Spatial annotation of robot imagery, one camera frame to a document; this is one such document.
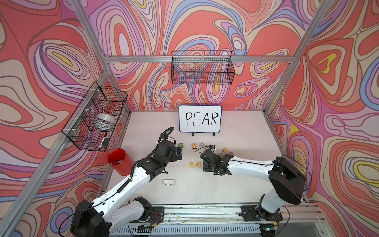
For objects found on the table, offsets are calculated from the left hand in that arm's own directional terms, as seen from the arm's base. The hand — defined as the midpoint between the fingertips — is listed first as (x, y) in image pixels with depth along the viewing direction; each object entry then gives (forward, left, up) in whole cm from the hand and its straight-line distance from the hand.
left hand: (175, 150), depth 81 cm
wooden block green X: (+8, -31, -13) cm, 35 cm away
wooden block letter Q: (+11, -11, -13) cm, 21 cm away
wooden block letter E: (-2, -13, -14) cm, 19 cm away
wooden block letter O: (+12, -16, -13) cm, 24 cm away
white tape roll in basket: (+5, +33, +18) cm, 38 cm away
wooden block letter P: (-2, -9, -14) cm, 17 cm away
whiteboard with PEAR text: (+26, -15, -2) cm, 30 cm away
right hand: (-5, -19, -13) cm, 24 cm away
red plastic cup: (-4, +31, -6) cm, 32 cm away
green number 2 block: (+12, -2, -14) cm, 18 cm away
